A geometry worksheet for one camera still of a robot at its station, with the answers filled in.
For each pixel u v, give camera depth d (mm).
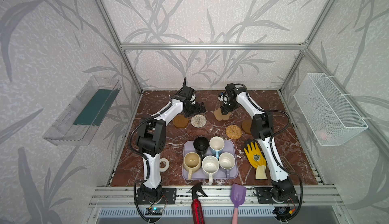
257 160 843
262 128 676
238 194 737
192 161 833
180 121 1019
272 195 725
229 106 951
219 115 1050
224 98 990
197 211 666
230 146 907
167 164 840
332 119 615
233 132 966
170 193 739
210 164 823
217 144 879
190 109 829
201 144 861
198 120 1019
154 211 712
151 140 522
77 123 632
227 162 840
